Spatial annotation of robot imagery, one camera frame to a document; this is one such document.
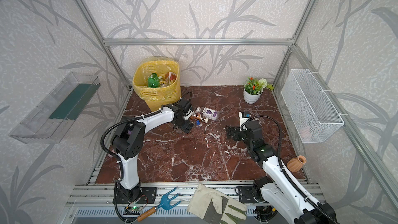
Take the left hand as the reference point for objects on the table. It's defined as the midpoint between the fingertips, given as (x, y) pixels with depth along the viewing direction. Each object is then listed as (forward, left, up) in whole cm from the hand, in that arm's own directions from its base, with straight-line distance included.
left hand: (186, 121), depth 97 cm
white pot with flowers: (+18, -43, +10) cm, 48 cm away
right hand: (-7, -28, +13) cm, 32 cm away
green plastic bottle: (+17, +20, +18) cm, 32 cm away
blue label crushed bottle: (0, -7, -2) cm, 8 cm away
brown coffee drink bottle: (+4, -7, 0) cm, 8 cm away
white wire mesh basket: (-16, -56, +32) cm, 67 cm away
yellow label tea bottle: (+20, +16, +14) cm, 29 cm away
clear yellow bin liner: (+27, +17, +22) cm, 39 cm away
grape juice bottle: (+7, -14, -1) cm, 15 cm away
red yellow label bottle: (+21, +10, +18) cm, 29 cm away
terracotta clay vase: (-28, -57, +7) cm, 63 cm away
